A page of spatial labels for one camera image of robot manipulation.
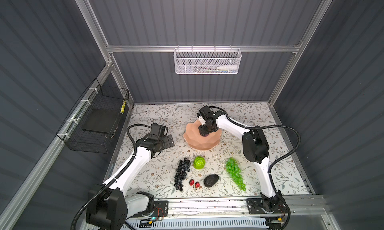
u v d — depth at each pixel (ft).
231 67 3.04
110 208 1.50
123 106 2.74
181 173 2.69
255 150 1.92
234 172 2.65
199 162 2.70
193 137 3.26
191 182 2.64
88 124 2.35
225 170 2.83
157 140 2.10
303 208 2.48
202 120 2.76
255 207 2.40
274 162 1.91
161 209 2.37
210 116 2.46
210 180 2.55
